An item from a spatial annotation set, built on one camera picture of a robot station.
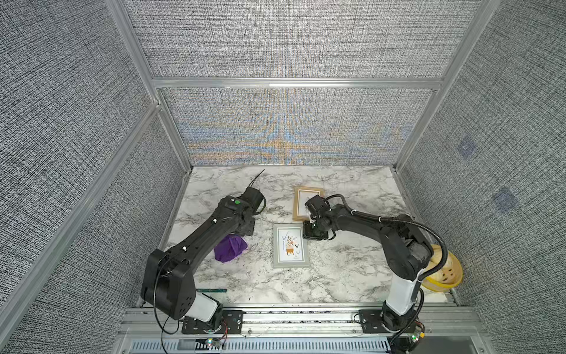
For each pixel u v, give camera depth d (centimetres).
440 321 78
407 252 49
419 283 54
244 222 59
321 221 70
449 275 81
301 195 107
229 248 80
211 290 80
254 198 66
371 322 73
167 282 42
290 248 90
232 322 73
